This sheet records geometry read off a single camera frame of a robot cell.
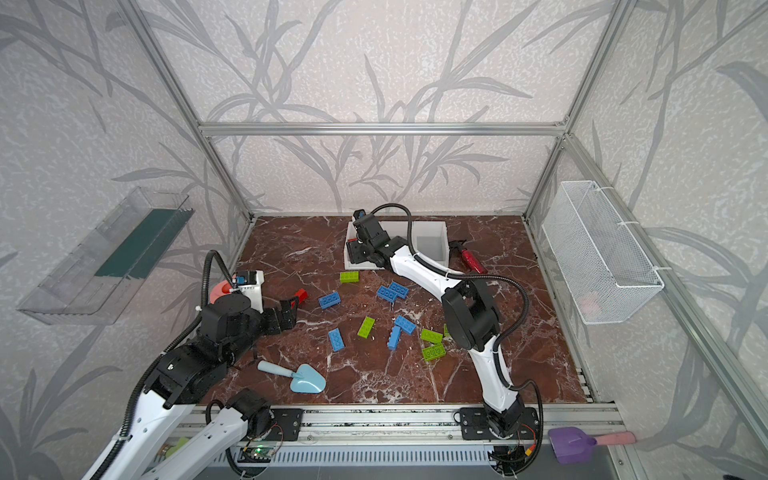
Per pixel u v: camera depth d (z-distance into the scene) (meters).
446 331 0.89
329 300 0.94
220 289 0.87
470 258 1.02
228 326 0.48
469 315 0.53
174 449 0.53
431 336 0.89
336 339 0.88
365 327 0.91
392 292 0.96
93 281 0.64
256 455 0.71
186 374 0.45
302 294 0.96
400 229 0.71
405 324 0.89
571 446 0.70
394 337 0.87
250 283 0.59
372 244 0.71
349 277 1.01
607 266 0.62
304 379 0.79
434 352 0.85
